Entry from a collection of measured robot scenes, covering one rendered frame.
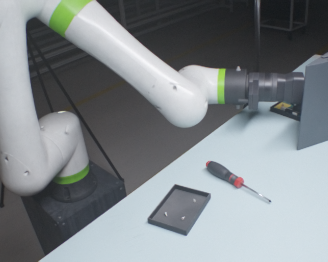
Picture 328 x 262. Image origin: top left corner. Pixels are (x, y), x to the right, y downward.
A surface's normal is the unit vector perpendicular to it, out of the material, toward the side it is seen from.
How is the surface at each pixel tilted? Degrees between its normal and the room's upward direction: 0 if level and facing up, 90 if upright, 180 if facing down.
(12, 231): 0
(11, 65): 100
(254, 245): 0
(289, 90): 90
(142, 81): 84
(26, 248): 0
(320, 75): 90
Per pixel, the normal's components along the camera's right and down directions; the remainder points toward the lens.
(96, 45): -0.15, 0.51
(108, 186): -0.09, -0.85
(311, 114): 0.34, 0.46
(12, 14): 0.80, 0.45
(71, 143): 0.95, 0.03
